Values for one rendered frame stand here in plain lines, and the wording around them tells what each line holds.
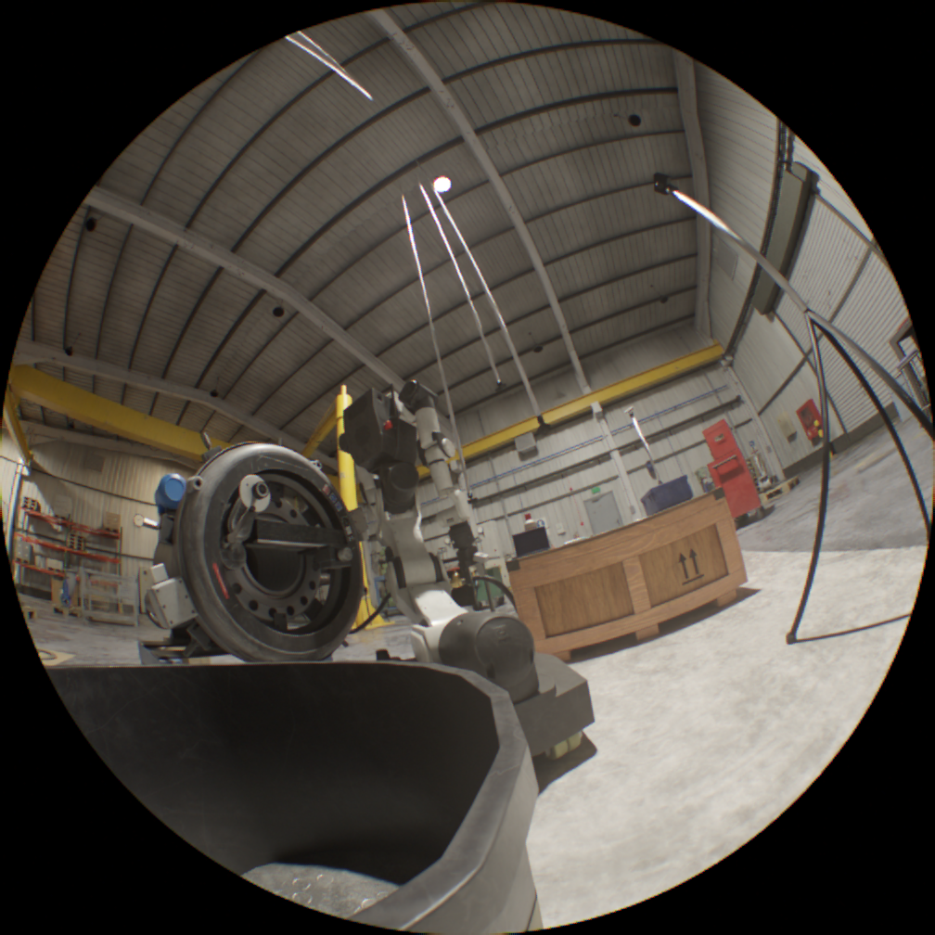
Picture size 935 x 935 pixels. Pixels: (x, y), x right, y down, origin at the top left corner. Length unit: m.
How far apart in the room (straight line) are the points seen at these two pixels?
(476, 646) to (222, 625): 0.63
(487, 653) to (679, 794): 0.41
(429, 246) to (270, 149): 4.97
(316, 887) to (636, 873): 0.33
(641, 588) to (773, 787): 0.96
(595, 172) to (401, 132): 4.97
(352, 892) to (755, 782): 0.48
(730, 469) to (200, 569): 4.15
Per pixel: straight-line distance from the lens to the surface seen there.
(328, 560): 1.04
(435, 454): 1.16
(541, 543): 1.45
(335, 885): 0.39
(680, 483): 1.48
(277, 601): 1.11
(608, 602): 1.28
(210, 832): 0.39
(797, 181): 8.37
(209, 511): 0.89
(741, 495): 3.89
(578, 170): 9.43
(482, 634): 0.52
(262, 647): 0.92
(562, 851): 0.53
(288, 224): 8.76
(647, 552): 1.29
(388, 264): 9.17
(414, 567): 1.03
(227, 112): 8.32
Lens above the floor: 0.42
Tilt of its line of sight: 21 degrees up
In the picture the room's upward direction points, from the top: 13 degrees counter-clockwise
